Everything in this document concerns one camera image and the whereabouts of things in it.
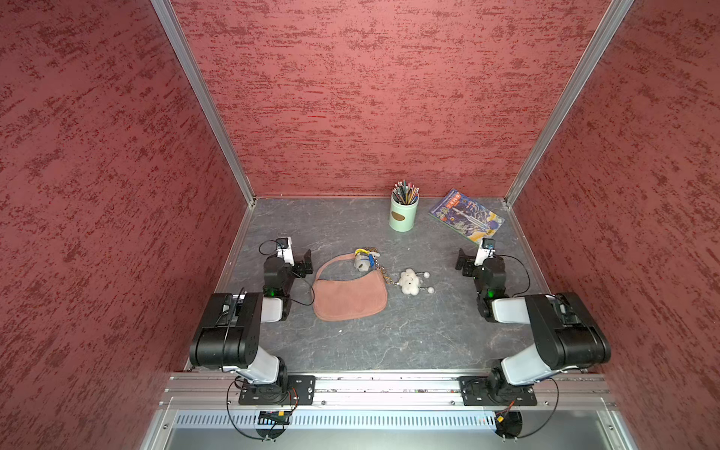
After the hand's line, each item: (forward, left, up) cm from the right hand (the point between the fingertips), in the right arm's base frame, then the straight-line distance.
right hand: (473, 253), depth 94 cm
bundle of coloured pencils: (+23, +22, +7) cm, 32 cm away
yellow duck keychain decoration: (+1, +38, -3) cm, 38 cm away
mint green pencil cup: (+16, +23, +1) cm, 28 cm away
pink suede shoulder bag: (-13, +45, -6) cm, 48 cm away
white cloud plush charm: (-8, +23, -4) cm, 24 cm away
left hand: (+1, +61, +1) cm, 61 cm away
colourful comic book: (+22, -5, -7) cm, 24 cm away
